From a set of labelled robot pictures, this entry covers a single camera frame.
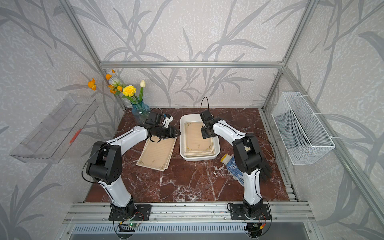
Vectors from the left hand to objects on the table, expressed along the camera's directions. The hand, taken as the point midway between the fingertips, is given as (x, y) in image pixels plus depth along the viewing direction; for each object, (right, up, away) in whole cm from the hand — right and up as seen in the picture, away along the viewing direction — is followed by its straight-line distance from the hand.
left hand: (177, 133), depth 91 cm
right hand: (+19, 0, +7) cm, 20 cm away
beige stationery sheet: (-14, -14, +3) cm, 20 cm away
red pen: (-42, +1, -26) cm, 49 cm away
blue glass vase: (-29, +14, +12) cm, 34 cm away
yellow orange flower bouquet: (-29, +25, -5) cm, 38 cm away
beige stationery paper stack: (+11, -9, +8) cm, 16 cm away
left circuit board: (-21, -44, -19) cm, 53 cm away
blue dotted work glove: (+33, -21, -3) cm, 40 cm away
